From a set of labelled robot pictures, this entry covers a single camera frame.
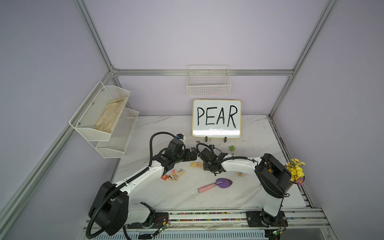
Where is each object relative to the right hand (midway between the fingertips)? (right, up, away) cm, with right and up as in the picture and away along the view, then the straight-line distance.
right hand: (205, 166), depth 92 cm
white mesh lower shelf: (-54, +13, -6) cm, 55 cm away
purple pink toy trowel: (+9, -7, -8) cm, 14 cm away
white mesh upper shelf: (-59, +30, -13) cm, 67 cm away
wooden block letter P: (-8, +1, +1) cm, 8 cm away
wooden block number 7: (-21, -5, -5) cm, 22 cm away
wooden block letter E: (-4, +1, 0) cm, 4 cm away
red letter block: (-25, -5, -5) cm, 26 cm away
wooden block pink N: (-19, -3, -4) cm, 19 cm away
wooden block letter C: (-18, -5, -5) cm, 19 cm away
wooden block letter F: (-15, -3, -2) cm, 15 cm away
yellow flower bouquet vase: (+39, +6, -27) cm, 48 cm away
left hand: (-9, +9, -8) cm, 15 cm away
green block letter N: (+19, +10, +8) cm, 23 cm away
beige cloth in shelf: (-53, +30, -14) cm, 62 cm away
